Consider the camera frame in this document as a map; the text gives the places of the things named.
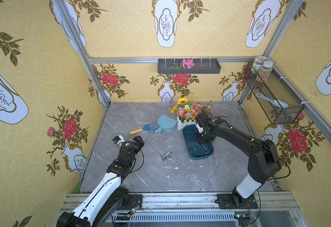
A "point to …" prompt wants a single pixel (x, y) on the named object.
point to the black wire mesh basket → (275, 88)
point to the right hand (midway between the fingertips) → (203, 138)
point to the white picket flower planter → (187, 112)
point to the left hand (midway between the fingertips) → (131, 140)
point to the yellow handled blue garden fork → (147, 127)
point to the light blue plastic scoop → (166, 122)
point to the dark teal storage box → (196, 151)
